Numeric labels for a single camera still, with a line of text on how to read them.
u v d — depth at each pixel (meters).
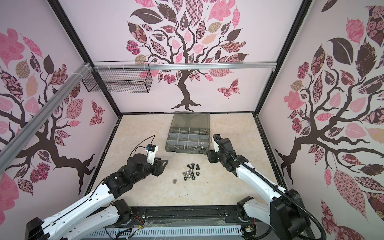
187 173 0.88
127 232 0.73
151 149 0.65
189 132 1.02
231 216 0.73
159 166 0.66
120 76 0.95
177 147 0.98
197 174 0.88
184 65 0.94
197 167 0.90
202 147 0.98
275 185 0.44
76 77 0.79
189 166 0.90
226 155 0.63
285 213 0.40
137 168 0.56
